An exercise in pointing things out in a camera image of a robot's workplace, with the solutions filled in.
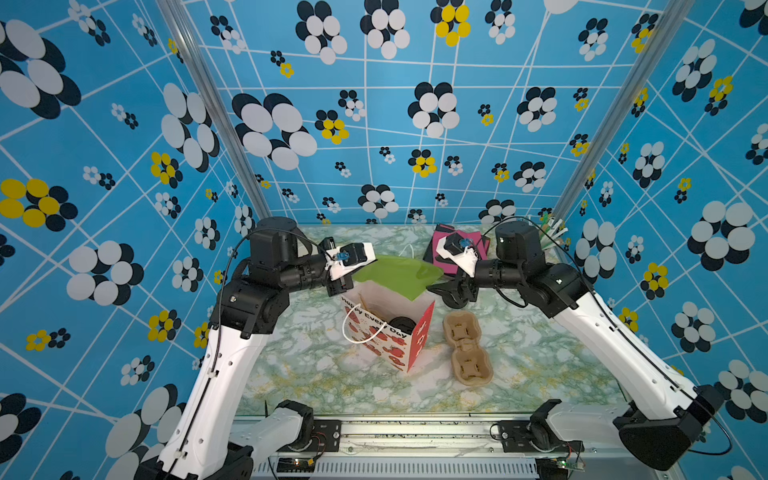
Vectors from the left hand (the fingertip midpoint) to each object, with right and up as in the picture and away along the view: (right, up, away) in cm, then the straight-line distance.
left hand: (370, 252), depth 58 cm
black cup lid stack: (+24, -16, +38) cm, 48 cm away
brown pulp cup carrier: (+27, -31, +25) cm, 48 cm away
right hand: (+14, -4, +8) cm, 17 cm away
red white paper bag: (+3, -16, +8) cm, 18 cm away
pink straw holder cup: (+54, +7, +35) cm, 65 cm away
